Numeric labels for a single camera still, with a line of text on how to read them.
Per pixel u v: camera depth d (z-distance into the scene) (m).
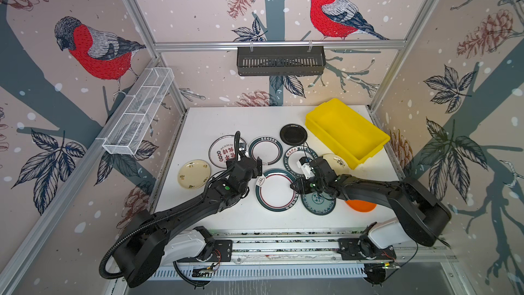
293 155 1.00
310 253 0.74
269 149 1.04
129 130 0.71
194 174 0.93
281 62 1.05
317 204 0.85
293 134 1.09
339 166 0.96
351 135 1.07
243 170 0.61
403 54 0.95
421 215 0.44
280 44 0.90
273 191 0.88
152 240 0.40
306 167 0.81
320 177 0.70
